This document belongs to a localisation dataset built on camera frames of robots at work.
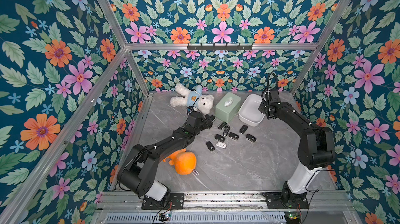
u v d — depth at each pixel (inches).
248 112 42.5
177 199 29.0
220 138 37.3
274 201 28.8
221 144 36.3
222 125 39.1
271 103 28.8
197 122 27.7
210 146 35.7
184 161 30.6
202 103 40.8
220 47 36.7
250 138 37.2
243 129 38.7
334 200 30.0
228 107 39.9
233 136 37.6
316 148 19.1
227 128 38.8
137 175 17.1
